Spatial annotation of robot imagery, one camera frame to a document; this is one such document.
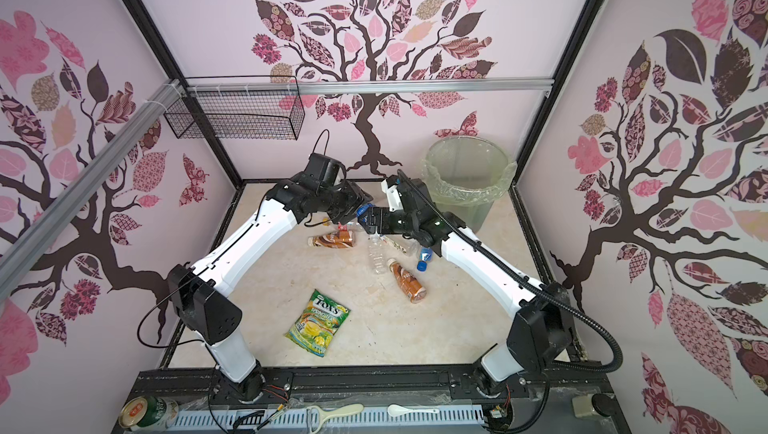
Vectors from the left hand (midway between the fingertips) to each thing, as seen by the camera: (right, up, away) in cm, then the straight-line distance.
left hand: (369, 206), depth 78 cm
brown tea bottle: (+13, -25, +6) cm, 29 cm away
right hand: (+1, -2, -1) cm, 3 cm away
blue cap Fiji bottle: (+17, -16, +16) cm, 29 cm away
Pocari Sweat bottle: (-1, 0, -4) cm, 4 cm away
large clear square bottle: (+10, -12, +17) cm, 23 cm away
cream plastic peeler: (-6, -49, -9) cm, 50 cm away
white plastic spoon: (+7, -49, -9) cm, 50 cm away
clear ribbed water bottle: (+1, -16, +19) cm, 25 cm away
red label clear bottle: (-11, -8, +22) cm, 26 cm away
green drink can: (-47, -44, -16) cm, 66 cm away
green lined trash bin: (+29, +10, +12) cm, 33 cm away
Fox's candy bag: (-15, -32, +5) cm, 36 cm away
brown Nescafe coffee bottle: (-13, -11, +18) cm, 25 cm away
